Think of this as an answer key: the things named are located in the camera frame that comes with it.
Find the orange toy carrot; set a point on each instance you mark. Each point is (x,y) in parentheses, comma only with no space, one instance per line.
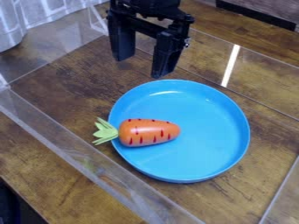
(136,132)

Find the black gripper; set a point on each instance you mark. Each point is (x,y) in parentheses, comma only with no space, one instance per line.
(123,23)

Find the clear acrylic enclosure wall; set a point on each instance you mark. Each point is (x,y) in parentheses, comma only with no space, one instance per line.
(60,82)

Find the blue round plastic tray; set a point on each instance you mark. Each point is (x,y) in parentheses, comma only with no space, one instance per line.
(215,132)

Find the clear acrylic corner bracket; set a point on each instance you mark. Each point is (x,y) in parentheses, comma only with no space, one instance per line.
(98,22)

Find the white grey curtain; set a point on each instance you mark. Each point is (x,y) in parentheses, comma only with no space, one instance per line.
(20,15)

